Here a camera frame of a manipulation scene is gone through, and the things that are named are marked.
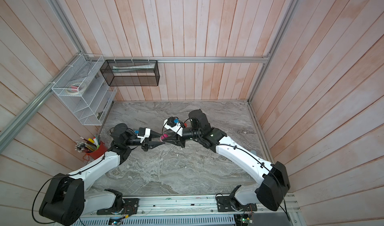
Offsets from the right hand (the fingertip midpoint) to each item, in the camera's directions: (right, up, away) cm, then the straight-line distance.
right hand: (164, 135), depth 68 cm
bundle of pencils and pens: (-42, -7, +10) cm, 44 cm away
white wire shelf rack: (-41, +14, +10) cm, 44 cm away
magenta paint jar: (-1, -1, -2) cm, 2 cm away
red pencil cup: (-40, -12, +16) cm, 44 cm away
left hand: (-1, -2, +3) cm, 4 cm away
